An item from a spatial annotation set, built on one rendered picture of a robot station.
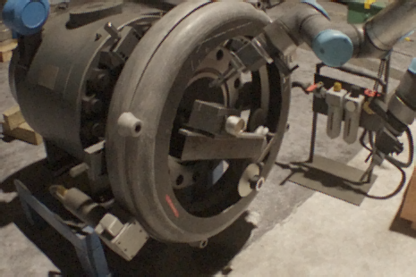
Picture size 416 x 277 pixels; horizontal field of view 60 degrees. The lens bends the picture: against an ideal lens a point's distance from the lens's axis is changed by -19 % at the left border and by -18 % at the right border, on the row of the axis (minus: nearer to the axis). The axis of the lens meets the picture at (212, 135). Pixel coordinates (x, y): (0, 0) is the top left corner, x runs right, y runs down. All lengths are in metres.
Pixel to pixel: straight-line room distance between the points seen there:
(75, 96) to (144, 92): 0.38
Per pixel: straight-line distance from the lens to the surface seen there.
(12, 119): 2.69
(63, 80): 1.34
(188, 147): 1.03
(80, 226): 1.44
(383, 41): 0.96
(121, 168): 0.98
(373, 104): 1.04
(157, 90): 0.94
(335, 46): 0.94
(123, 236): 1.05
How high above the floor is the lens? 1.16
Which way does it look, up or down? 28 degrees down
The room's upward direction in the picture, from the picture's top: 1 degrees counter-clockwise
